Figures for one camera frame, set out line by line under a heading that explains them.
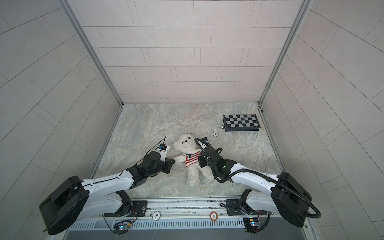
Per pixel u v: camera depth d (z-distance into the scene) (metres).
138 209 0.70
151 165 0.63
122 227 0.65
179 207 0.73
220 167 0.62
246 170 0.52
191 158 0.81
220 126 1.02
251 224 0.68
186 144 0.83
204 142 0.70
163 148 0.74
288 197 0.41
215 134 0.99
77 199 0.41
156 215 0.69
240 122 1.02
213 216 0.69
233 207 0.72
